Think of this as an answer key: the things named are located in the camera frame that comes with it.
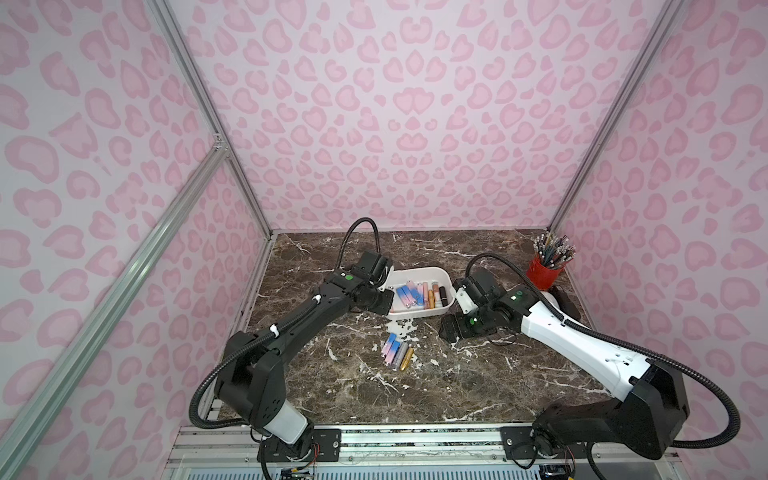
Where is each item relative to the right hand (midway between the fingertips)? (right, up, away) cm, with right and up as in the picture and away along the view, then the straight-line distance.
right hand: (454, 331), depth 79 cm
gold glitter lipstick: (-13, -10, +7) cm, 18 cm away
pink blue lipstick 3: (-17, -8, +7) cm, 20 cm away
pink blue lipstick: (-13, +6, +19) cm, 24 cm away
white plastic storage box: (-14, +13, +22) cm, 29 cm away
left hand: (-17, +7, +5) cm, 20 cm away
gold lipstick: (-3, +6, +19) cm, 20 cm away
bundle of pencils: (+33, +21, +13) cm, 42 cm away
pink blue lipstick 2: (-17, -6, +9) cm, 21 cm away
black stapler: (+39, +6, +16) cm, 42 cm away
